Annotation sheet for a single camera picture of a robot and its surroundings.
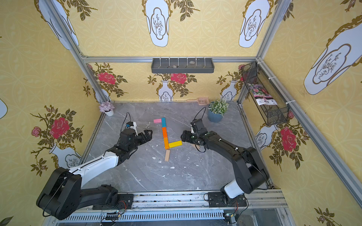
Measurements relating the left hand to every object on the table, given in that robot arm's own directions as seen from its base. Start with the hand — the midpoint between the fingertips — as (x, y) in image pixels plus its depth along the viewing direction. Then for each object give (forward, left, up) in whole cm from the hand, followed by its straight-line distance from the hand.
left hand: (149, 133), depth 88 cm
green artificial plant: (+17, -46, +4) cm, 49 cm away
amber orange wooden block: (-2, -9, -10) cm, 14 cm away
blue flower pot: (+15, -45, -5) cm, 47 cm away
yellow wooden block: (-3, -15, -11) cm, 19 cm away
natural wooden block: (-11, -11, -11) cm, 18 cm away
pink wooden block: (+17, -3, -10) cm, 20 cm away
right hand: (-3, -22, -3) cm, 22 cm away
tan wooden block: (-11, -28, +3) cm, 31 cm away
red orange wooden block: (+7, -8, -10) cm, 15 cm away
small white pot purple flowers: (+24, +34, -2) cm, 42 cm away
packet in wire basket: (+6, -64, +24) cm, 68 cm away
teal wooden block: (+16, -7, -11) cm, 20 cm away
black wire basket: (+4, -75, +11) cm, 76 cm away
